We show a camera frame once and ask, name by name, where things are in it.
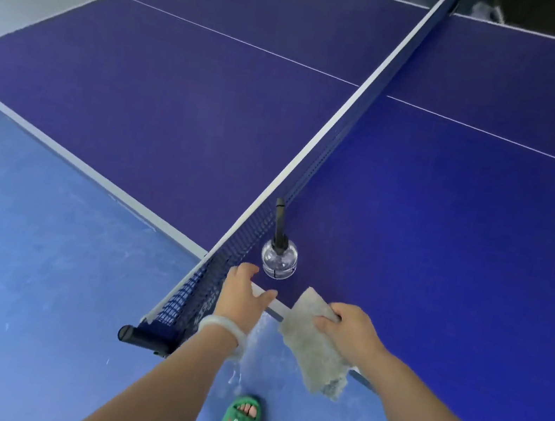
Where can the blue table tennis table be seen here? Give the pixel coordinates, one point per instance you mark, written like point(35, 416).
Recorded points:
point(170, 92)

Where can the person's left hand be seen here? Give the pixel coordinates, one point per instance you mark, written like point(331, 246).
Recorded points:
point(240, 303)

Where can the grey cleaning cloth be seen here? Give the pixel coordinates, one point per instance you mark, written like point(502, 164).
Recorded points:
point(311, 353)

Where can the white jade bangle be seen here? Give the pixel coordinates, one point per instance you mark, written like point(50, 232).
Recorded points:
point(225, 323)

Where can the blue table net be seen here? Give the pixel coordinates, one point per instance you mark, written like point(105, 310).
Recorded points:
point(321, 146)

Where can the person's right hand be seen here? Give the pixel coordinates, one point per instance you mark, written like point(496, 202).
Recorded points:
point(355, 334)

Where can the person's left forearm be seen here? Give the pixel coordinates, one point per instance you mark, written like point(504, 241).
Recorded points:
point(159, 396)

